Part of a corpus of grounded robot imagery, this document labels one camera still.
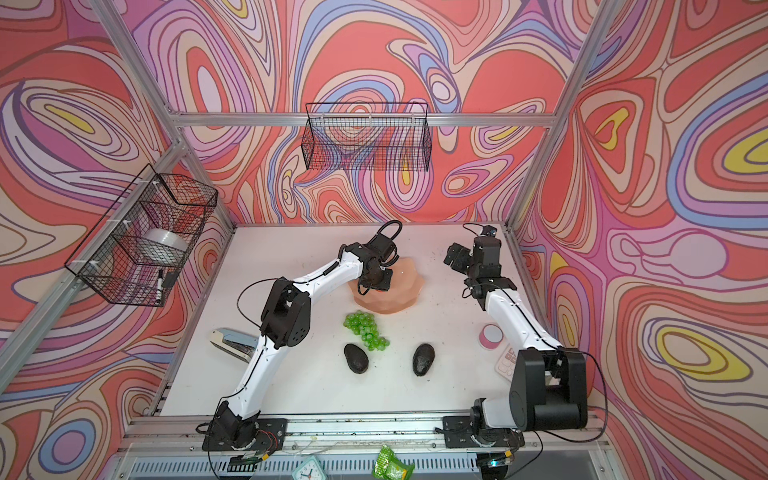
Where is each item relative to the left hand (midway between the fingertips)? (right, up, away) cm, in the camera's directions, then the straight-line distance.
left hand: (389, 283), depth 99 cm
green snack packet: (0, -40, -31) cm, 50 cm away
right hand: (+22, +9, -11) cm, 26 cm away
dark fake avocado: (-9, -20, -17) cm, 28 cm away
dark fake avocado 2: (+9, -19, -18) cm, 28 cm away
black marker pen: (-56, +1, -28) cm, 63 cm away
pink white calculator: (+34, -21, -15) cm, 43 cm away
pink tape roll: (+29, -14, -14) cm, 35 cm away
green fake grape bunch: (-8, -12, -11) cm, 18 cm away
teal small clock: (-19, -40, -32) cm, 54 cm away
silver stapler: (-44, -17, -13) cm, 49 cm away
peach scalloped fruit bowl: (+6, 0, 0) cm, 6 cm away
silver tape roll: (-56, +14, -26) cm, 63 cm away
